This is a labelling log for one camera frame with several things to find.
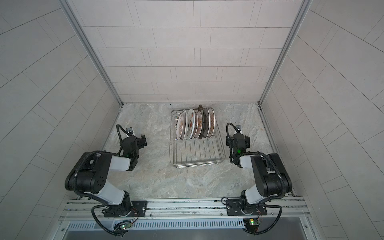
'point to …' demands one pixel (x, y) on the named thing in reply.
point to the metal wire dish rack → (193, 153)
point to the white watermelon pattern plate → (190, 124)
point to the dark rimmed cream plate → (200, 108)
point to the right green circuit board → (252, 222)
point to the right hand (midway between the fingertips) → (236, 134)
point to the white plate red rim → (199, 125)
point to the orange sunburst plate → (179, 126)
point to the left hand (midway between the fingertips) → (139, 133)
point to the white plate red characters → (185, 124)
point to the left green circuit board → (122, 225)
